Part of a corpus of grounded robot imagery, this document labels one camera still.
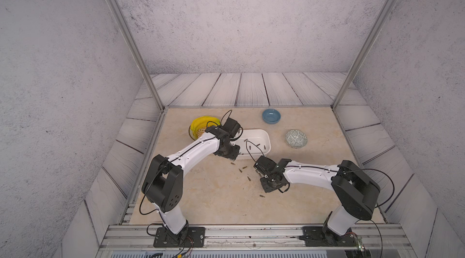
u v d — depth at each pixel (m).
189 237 0.72
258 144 1.02
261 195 0.84
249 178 0.89
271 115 1.14
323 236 0.64
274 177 0.63
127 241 0.73
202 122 1.10
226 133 0.63
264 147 1.01
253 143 0.83
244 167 0.93
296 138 1.04
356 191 0.45
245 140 1.05
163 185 0.45
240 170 0.93
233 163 0.95
